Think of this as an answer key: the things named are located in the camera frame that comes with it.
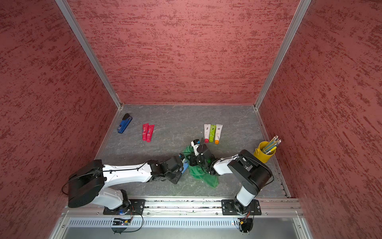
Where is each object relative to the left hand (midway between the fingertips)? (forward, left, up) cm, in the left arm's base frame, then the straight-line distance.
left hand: (177, 177), depth 83 cm
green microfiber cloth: (+2, -12, +3) cm, 13 cm away
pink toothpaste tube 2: (+31, +22, 0) cm, 38 cm away
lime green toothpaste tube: (+36, -23, 0) cm, 42 cm away
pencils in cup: (+15, -54, +15) cm, 58 cm away
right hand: (+11, -5, 0) cm, 12 cm away
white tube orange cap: (+32, -27, +1) cm, 42 cm away
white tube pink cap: (+31, -18, 0) cm, 36 cm away
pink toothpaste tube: (+35, +27, 0) cm, 44 cm away
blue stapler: (+40, +42, 0) cm, 58 cm away
